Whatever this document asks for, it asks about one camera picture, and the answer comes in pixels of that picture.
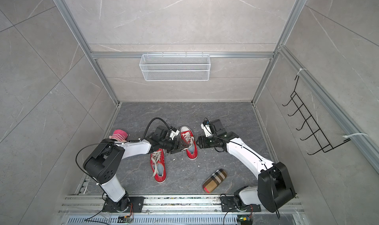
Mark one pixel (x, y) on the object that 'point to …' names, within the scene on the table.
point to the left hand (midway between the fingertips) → (188, 146)
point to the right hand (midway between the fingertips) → (202, 141)
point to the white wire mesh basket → (175, 67)
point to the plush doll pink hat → (119, 135)
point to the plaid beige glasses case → (213, 182)
